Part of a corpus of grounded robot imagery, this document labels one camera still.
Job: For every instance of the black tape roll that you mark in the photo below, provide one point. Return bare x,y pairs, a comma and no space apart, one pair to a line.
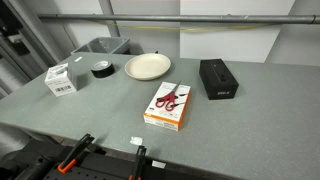
100,73

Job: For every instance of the cream round plate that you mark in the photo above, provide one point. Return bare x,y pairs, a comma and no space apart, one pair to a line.
148,66

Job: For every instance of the white tape scrap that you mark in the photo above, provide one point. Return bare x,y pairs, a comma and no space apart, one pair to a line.
136,140
78,59

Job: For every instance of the orange and white box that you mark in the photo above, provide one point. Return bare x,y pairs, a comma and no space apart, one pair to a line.
165,116

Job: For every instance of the black rectangular box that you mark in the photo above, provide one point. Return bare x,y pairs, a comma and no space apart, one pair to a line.
218,78

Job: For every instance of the white label sticker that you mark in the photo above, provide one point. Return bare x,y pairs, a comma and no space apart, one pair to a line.
158,164

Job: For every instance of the grey plastic bin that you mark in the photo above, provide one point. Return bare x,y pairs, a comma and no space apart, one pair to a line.
100,45

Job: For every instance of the black orange clamp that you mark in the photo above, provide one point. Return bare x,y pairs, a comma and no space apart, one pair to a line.
75,154
139,163

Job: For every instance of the grey upright pole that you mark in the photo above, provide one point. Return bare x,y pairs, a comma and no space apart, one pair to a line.
111,20

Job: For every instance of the black perforated base board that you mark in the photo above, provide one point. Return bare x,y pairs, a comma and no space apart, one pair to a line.
100,168

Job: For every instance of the white cardboard box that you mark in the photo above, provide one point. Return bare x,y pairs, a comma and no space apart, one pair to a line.
61,85

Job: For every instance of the grey metal rail pipe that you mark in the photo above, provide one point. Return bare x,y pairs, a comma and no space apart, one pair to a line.
186,18

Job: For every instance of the white wall board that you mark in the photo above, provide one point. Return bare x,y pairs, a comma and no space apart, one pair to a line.
230,40

